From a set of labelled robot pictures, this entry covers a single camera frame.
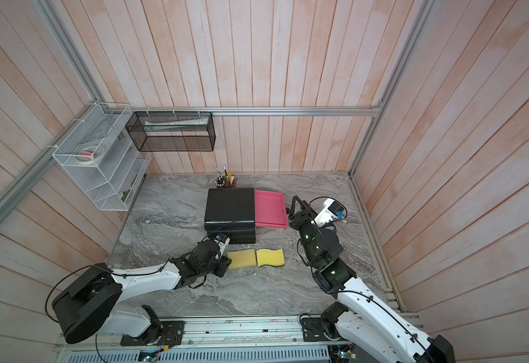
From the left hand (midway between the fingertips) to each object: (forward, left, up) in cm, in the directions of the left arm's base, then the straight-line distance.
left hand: (226, 262), depth 88 cm
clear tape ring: (+39, -29, -1) cm, 48 cm away
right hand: (+8, -24, +31) cm, 41 cm away
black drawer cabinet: (+13, -2, +16) cm, 21 cm away
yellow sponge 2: (+2, -19, +1) cm, 19 cm away
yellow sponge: (+1, -6, +2) cm, 7 cm away
